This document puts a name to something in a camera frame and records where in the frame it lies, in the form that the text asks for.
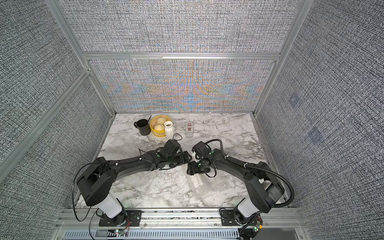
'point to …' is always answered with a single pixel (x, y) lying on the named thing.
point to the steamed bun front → (159, 127)
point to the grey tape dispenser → (189, 129)
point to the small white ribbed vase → (169, 130)
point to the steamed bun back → (161, 120)
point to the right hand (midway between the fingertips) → (192, 168)
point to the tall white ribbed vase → (204, 187)
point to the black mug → (144, 126)
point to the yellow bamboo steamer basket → (153, 123)
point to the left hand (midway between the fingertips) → (191, 160)
